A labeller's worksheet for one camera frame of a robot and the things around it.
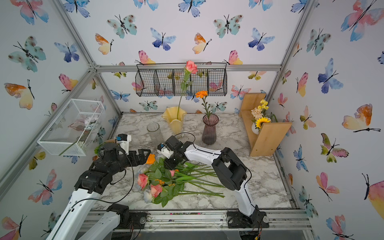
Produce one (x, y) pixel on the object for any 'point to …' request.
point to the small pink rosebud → (172, 172)
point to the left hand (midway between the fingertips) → (144, 150)
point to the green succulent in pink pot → (96, 149)
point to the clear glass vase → (156, 134)
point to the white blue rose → (147, 196)
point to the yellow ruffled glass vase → (174, 115)
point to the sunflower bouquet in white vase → (259, 116)
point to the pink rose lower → (155, 190)
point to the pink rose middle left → (142, 180)
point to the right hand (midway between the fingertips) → (167, 163)
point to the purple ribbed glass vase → (209, 135)
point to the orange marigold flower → (203, 94)
